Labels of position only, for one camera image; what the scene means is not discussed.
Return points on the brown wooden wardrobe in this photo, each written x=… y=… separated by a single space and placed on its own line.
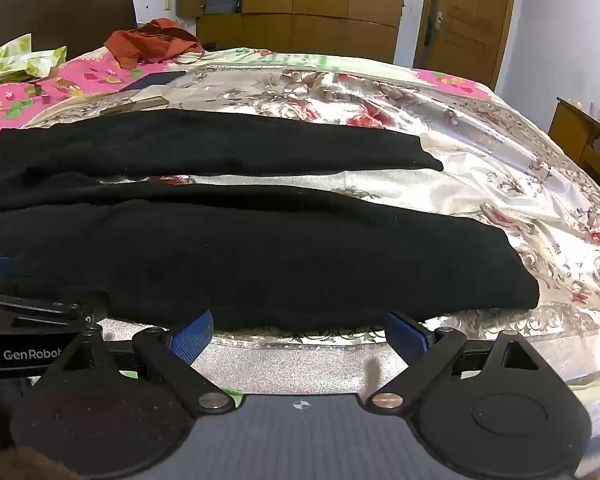
x=361 y=28

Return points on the floral satin bed quilt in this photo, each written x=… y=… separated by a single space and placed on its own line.
x=498 y=168

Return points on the dark wooden headboard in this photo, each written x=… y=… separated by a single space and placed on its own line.
x=79 y=25

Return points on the black pants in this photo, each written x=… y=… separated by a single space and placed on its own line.
x=160 y=216

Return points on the pink floral bed sheet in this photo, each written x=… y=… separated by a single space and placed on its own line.
x=90 y=73

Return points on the wooden side table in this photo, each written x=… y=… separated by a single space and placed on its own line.
x=578 y=135

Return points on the dark blue flat item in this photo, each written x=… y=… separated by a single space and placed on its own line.
x=154 y=79

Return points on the brown wooden door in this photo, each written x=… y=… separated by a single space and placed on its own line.
x=465 y=38

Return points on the rust red crumpled garment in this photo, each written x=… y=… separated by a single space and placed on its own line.
x=159 y=40

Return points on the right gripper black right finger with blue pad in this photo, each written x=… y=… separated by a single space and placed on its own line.
x=482 y=408

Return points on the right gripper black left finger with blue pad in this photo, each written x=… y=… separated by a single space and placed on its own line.
x=111 y=409

